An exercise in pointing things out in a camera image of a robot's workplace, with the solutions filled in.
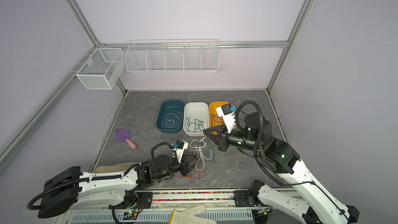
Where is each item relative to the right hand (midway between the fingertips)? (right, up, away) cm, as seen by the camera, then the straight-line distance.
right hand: (204, 133), depth 55 cm
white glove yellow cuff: (-7, -41, +15) cm, 44 cm away
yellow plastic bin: (+5, +9, +50) cm, 51 cm away
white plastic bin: (-6, +1, +47) cm, 48 cm away
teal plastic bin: (-23, +3, +47) cm, 52 cm away
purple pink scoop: (-52, -9, +43) cm, 68 cm away
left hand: (-3, -17, +18) cm, 24 cm away
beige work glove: (-47, -24, +28) cm, 60 cm away
